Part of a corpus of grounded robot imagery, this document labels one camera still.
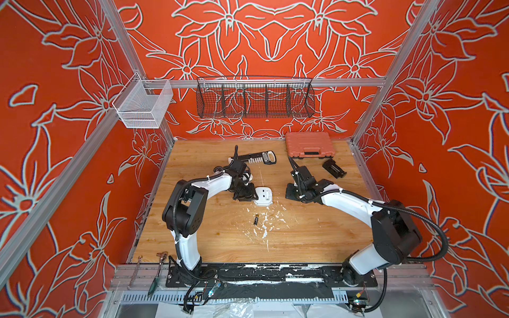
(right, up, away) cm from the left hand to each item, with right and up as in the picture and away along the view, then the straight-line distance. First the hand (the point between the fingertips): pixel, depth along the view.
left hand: (256, 196), depth 92 cm
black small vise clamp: (+42, +13, +12) cm, 46 cm away
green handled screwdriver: (-38, -28, -20) cm, 51 cm away
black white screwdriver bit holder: (+7, +19, +18) cm, 27 cm away
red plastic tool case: (+34, +26, +22) cm, 48 cm away
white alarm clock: (+4, 0, +1) cm, 4 cm away
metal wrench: (-47, -22, -14) cm, 54 cm away
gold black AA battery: (0, -9, -4) cm, 10 cm away
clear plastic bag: (-7, -34, -25) cm, 43 cm away
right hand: (+14, +3, -3) cm, 14 cm away
